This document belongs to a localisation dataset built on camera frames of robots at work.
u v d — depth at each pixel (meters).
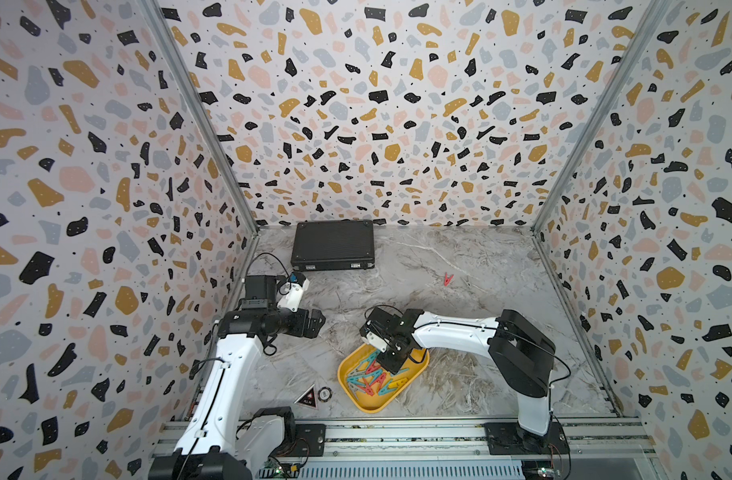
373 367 0.84
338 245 1.10
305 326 0.68
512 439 0.73
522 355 0.48
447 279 1.06
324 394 0.81
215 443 0.39
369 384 0.82
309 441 0.74
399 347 0.64
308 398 0.80
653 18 0.72
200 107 0.86
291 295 0.70
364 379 0.84
